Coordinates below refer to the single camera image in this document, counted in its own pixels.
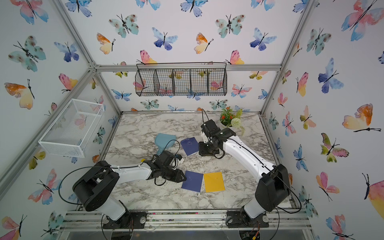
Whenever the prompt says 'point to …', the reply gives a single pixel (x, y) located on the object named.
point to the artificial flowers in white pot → (229, 119)
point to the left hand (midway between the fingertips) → (186, 178)
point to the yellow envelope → (214, 182)
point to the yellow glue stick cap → (142, 160)
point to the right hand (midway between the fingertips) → (202, 151)
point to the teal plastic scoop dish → (162, 139)
